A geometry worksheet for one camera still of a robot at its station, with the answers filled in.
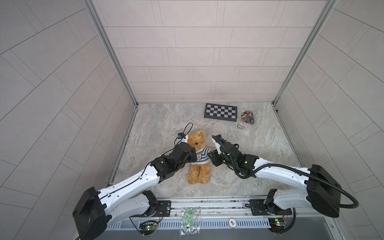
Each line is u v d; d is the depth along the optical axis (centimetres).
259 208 71
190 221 68
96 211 37
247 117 105
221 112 108
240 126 102
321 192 40
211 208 72
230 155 59
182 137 67
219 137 70
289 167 47
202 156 79
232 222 68
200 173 77
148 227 65
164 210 71
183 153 56
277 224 68
